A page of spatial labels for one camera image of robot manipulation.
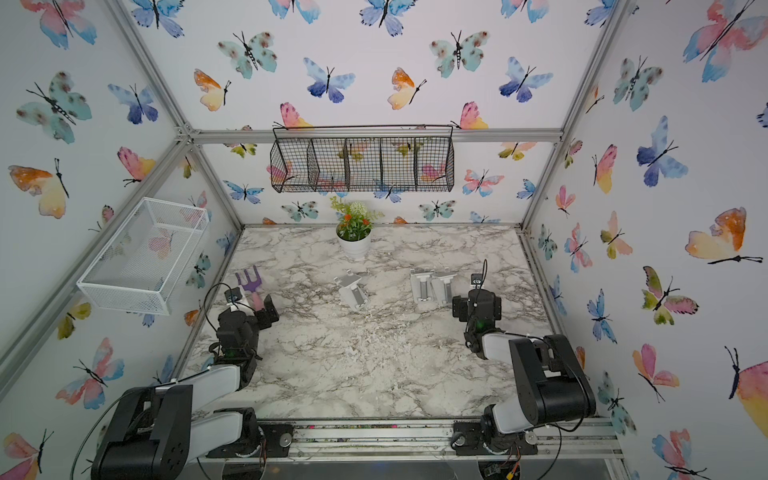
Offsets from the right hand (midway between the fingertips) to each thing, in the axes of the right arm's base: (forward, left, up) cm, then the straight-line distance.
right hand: (480, 294), depth 94 cm
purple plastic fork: (+4, +77, -6) cm, 77 cm away
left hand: (-7, +67, +5) cm, 68 cm away
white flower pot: (+17, +42, -1) cm, 45 cm away
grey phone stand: (-1, +40, +1) cm, 41 cm away
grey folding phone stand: (+3, +18, 0) cm, 19 cm away
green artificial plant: (+19, +40, +11) cm, 46 cm away
